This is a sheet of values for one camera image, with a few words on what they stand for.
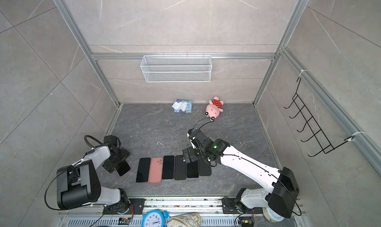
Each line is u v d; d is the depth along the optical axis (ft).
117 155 2.40
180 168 2.89
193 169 2.76
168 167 2.79
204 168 2.81
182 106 3.63
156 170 2.81
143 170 2.75
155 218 2.25
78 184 1.48
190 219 2.20
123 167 2.76
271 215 2.20
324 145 1.90
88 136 2.42
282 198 1.23
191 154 2.17
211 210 2.40
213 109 3.51
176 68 3.29
